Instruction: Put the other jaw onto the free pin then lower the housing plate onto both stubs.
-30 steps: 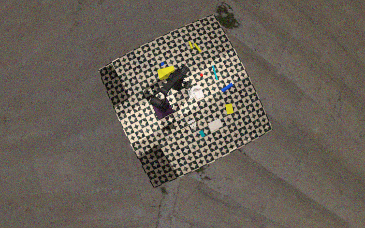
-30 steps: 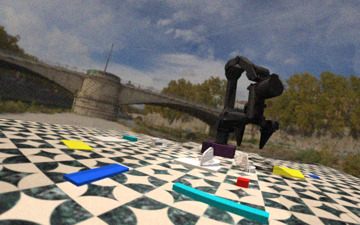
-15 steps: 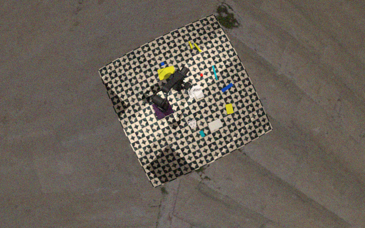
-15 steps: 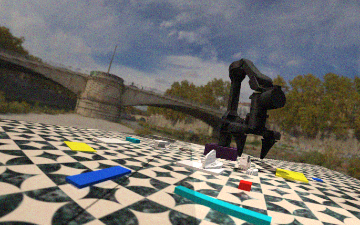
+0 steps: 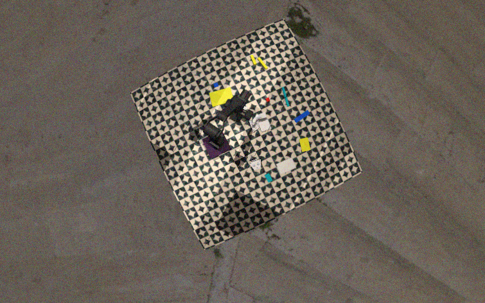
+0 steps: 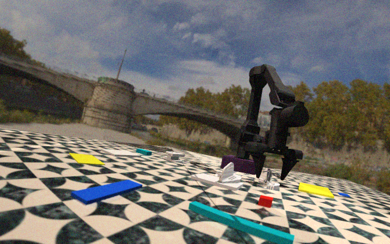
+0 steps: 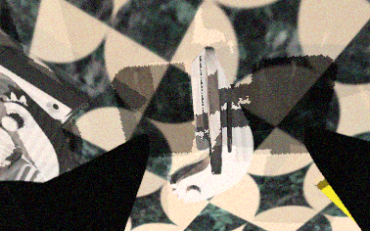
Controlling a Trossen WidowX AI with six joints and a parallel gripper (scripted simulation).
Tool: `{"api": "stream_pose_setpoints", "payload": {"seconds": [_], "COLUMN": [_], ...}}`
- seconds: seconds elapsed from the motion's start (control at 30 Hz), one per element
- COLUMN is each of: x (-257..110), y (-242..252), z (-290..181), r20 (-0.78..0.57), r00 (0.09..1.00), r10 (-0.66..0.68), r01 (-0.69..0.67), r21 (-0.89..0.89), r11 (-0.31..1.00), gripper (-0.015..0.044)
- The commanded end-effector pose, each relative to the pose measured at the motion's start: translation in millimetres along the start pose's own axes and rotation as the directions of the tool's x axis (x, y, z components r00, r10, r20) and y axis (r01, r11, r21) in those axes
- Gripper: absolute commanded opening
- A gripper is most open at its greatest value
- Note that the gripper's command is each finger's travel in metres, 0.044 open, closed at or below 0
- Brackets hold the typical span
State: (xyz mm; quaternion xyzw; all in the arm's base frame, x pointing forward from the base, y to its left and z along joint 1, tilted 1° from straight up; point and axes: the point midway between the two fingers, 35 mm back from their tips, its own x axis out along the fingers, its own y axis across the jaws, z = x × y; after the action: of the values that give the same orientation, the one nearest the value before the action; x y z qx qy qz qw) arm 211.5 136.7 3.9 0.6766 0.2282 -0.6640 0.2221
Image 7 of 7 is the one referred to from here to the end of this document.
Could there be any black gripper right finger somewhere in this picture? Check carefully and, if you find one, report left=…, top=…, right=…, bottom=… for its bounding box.
left=303, top=127, right=370, bottom=231

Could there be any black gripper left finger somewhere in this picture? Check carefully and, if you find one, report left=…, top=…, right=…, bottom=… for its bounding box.
left=0, top=134, right=150, bottom=231

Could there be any yellow flat plate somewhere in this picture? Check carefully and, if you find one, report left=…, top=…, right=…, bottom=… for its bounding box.
left=317, top=180, right=354, bottom=221

